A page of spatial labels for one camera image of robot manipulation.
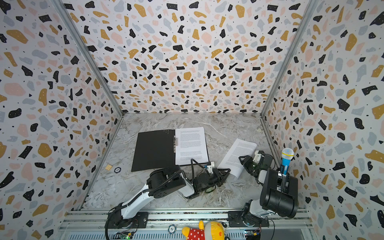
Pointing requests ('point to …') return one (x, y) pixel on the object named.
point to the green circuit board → (123, 236)
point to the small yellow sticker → (108, 167)
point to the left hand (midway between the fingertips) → (233, 171)
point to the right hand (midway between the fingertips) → (241, 156)
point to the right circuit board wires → (253, 234)
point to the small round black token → (117, 170)
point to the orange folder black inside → (157, 149)
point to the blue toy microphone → (287, 154)
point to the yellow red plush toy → (211, 230)
